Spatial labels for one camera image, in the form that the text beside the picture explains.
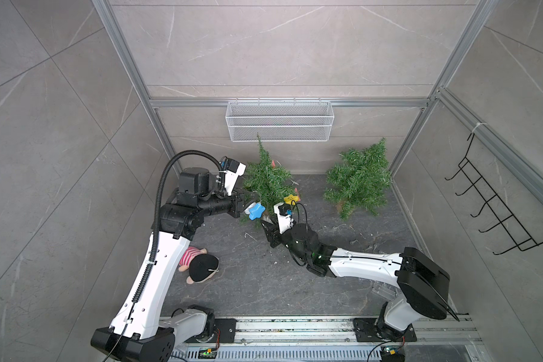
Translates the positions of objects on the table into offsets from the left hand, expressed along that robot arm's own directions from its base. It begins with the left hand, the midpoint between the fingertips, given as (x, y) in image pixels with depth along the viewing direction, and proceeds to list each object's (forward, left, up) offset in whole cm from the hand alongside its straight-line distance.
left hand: (258, 194), depth 64 cm
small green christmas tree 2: (+14, -36, -10) cm, 40 cm away
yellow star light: (+11, -11, -17) cm, 22 cm away
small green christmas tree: (+12, -4, -8) cm, 15 cm away
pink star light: (+23, -5, -9) cm, 25 cm away
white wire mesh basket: (+49, -6, -7) cm, 50 cm away
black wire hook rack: (-8, -71, -5) cm, 72 cm away
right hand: (+1, -2, -15) cm, 16 cm away
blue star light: (-2, +1, -6) cm, 6 cm away
